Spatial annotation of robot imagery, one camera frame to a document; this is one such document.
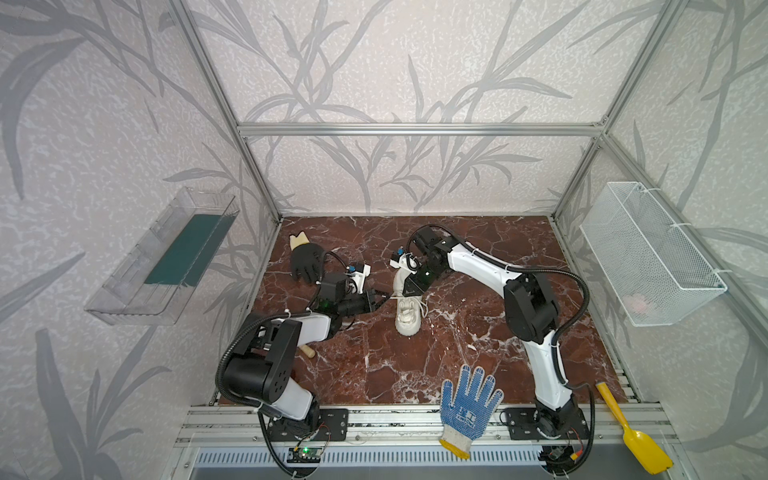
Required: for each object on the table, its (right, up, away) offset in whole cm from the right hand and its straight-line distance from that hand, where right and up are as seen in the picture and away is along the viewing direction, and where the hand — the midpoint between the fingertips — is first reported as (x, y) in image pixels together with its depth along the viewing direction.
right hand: (408, 281), depth 93 cm
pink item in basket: (+56, -2, -21) cm, 60 cm away
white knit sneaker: (0, -8, -3) cm, 9 cm away
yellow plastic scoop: (+57, -37, -24) cm, 72 cm away
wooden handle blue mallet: (-29, -19, -9) cm, 36 cm away
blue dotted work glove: (+14, -32, -18) cm, 39 cm away
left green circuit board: (-26, -39, -22) cm, 52 cm away
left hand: (-5, -1, -6) cm, 8 cm away
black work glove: (-36, +6, +12) cm, 39 cm away
